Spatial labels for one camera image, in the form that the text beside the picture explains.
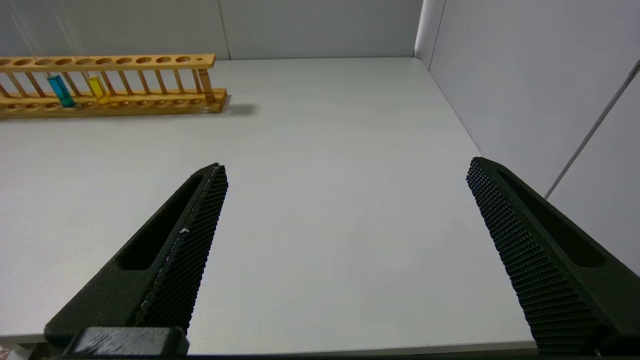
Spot test tube with yellow pigment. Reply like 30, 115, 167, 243
52, 12, 112, 106

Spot test tube with blue pigment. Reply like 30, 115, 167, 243
10, 7, 78, 109

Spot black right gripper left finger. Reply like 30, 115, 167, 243
44, 163, 229, 351

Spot wooden test tube rack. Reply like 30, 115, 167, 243
0, 54, 229, 120

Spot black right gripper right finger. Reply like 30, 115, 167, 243
466, 157, 640, 357

